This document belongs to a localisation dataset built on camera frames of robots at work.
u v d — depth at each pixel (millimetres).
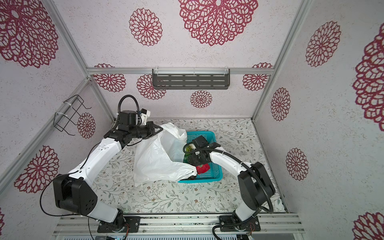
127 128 621
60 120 720
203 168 868
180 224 751
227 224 759
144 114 732
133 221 749
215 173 870
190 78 922
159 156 752
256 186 447
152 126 704
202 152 634
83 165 463
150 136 715
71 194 422
